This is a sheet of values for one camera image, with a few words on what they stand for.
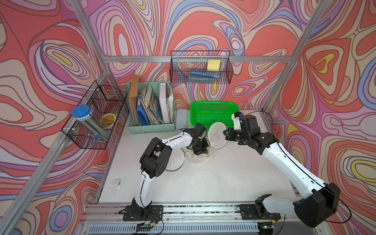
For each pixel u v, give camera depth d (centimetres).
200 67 96
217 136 84
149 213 72
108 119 79
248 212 73
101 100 77
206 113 119
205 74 88
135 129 102
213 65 89
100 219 73
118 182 80
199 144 81
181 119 112
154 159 53
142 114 94
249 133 57
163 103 92
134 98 84
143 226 72
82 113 57
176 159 86
